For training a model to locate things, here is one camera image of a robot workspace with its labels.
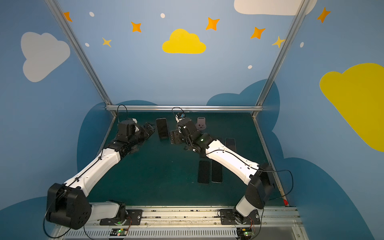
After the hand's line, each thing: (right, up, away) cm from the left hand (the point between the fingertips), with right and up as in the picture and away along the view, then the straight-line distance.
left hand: (154, 129), depth 83 cm
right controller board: (+47, -50, -12) cm, 69 cm away
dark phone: (+28, -26, +8) cm, 39 cm away
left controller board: (-14, -49, -12) cm, 53 cm away
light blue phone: (+37, -26, +7) cm, 46 cm away
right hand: (+13, 0, -5) cm, 14 cm away
